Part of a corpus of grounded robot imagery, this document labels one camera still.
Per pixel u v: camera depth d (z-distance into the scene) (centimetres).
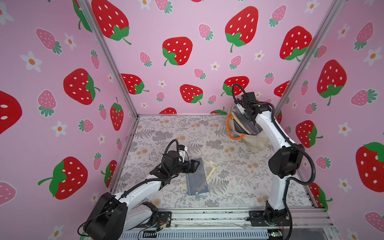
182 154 76
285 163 52
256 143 91
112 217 40
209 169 92
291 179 54
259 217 72
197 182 86
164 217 75
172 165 65
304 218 77
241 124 93
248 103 69
